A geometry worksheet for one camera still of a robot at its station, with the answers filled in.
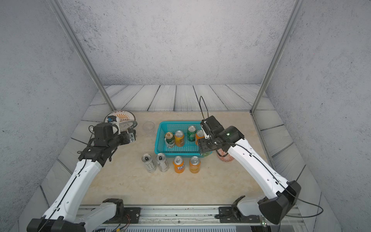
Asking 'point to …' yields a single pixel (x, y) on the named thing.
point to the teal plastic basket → (190, 149)
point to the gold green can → (169, 139)
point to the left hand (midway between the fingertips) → (129, 131)
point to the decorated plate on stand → (126, 119)
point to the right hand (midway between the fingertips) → (206, 144)
